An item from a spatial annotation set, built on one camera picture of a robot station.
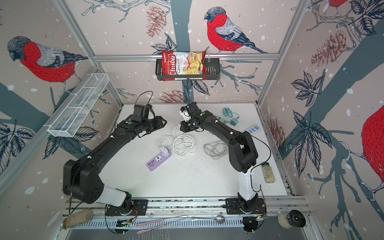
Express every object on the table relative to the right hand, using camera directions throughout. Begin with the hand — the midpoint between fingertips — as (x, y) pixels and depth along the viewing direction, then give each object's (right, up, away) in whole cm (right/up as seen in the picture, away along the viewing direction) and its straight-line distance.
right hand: (179, 131), depth 89 cm
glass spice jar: (+51, -23, -8) cm, 56 cm away
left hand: (-8, +6, -6) cm, 12 cm away
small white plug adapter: (-9, -11, -3) cm, 15 cm away
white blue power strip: (+50, 0, +12) cm, 51 cm away
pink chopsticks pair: (-13, -42, -19) cm, 48 cm away
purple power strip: (-15, -19, -3) cm, 24 cm away
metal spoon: (+21, -39, -21) cm, 49 cm away
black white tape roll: (+51, -34, -28) cm, 67 cm away
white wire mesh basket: (-52, +8, -18) cm, 55 cm away
